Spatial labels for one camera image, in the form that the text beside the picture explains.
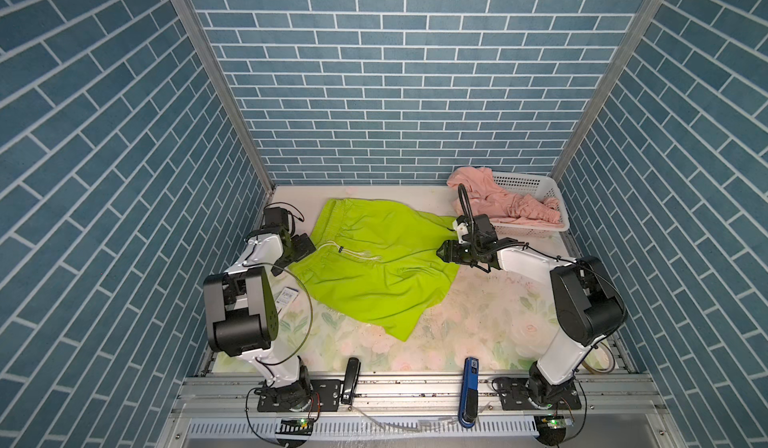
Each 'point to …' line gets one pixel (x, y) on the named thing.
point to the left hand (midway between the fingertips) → (300, 252)
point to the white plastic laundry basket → (542, 186)
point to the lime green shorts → (376, 263)
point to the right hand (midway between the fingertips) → (443, 249)
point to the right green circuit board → (554, 422)
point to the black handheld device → (352, 372)
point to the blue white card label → (285, 299)
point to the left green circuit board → (297, 426)
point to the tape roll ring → (604, 371)
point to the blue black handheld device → (468, 407)
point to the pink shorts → (484, 197)
